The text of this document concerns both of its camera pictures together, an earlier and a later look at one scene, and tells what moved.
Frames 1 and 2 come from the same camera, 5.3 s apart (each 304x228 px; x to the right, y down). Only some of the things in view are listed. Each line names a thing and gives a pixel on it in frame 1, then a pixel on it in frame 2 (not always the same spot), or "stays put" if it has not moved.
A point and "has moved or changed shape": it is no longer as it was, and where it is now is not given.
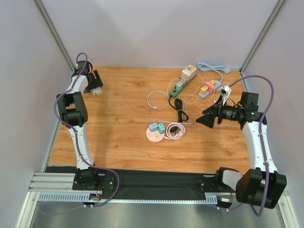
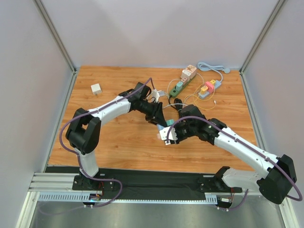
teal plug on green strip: [179, 85] stays put
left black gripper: [95, 84] to [156, 112]
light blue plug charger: [153, 127] to [159, 127]
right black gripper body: [220, 113] to [178, 129]
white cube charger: [98, 90] stays put
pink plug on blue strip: [210, 86] stays put
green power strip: [175, 91] stays put
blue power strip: [217, 84] stays put
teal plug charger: [161, 128] has moved or changed shape
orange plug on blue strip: [204, 88] stays put
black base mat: [138, 184] stays put
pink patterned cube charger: [191, 70] stays put
